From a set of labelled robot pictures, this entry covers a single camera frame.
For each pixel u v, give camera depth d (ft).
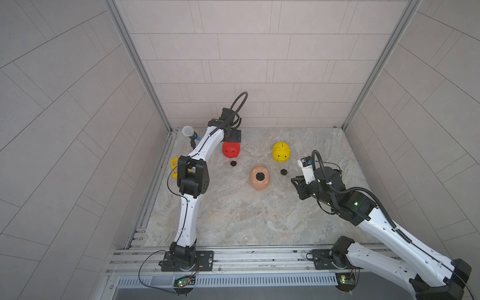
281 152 3.14
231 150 3.17
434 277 1.25
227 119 2.81
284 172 3.18
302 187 2.02
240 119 2.83
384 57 2.78
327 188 1.65
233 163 3.26
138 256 2.38
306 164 1.99
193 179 1.92
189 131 2.75
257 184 2.78
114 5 2.32
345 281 2.23
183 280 2.08
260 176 2.85
